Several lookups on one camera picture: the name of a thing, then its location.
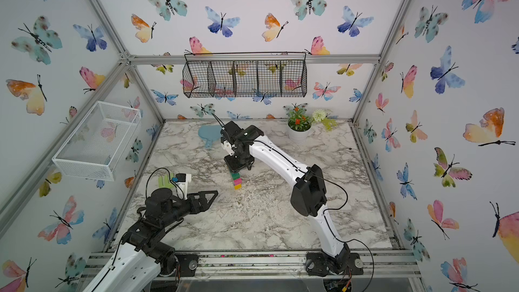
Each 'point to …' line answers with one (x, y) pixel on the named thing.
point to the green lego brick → (235, 176)
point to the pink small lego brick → (238, 182)
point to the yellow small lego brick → (238, 186)
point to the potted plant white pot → (299, 124)
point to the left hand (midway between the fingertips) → (213, 193)
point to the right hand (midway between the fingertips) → (234, 166)
